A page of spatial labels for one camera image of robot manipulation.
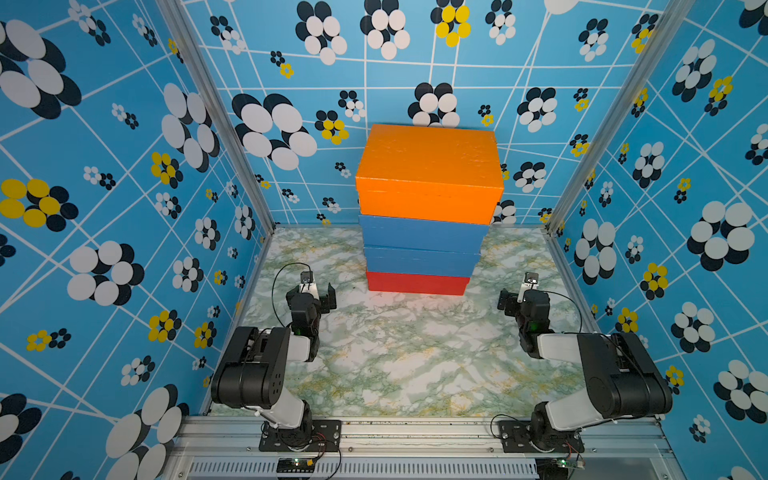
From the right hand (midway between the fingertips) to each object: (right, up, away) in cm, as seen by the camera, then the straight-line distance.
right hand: (525, 291), depth 93 cm
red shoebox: (-34, +1, +9) cm, 35 cm away
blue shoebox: (-43, +10, -7) cm, 45 cm away
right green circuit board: (-2, -37, -24) cm, 44 cm away
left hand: (-66, +2, 0) cm, 66 cm away
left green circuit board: (-66, -40, -21) cm, 80 cm away
